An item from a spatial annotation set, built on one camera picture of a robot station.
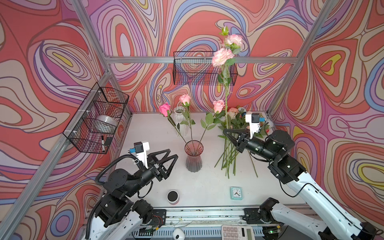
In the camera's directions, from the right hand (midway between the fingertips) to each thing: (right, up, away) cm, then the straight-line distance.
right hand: (224, 135), depth 59 cm
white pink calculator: (+8, -46, +9) cm, 48 cm away
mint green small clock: (+11, -32, +20) cm, 39 cm away
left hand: (-19, -7, -5) cm, 21 cm away
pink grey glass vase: (-12, -9, +21) cm, 26 cm away
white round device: (-19, -46, +7) cm, 50 cm away
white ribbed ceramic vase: (-21, +9, +31) cm, 39 cm away
